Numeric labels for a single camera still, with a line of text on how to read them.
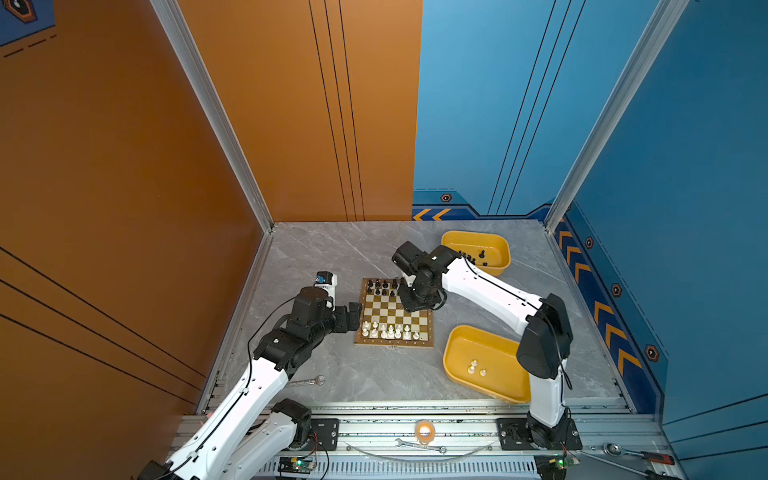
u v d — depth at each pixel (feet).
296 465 2.32
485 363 2.78
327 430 2.43
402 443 2.38
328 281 2.22
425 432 2.47
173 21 2.30
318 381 2.71
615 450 2.28
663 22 2.32
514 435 2.38
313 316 1.92
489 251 3.64
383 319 3.01
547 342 1.63
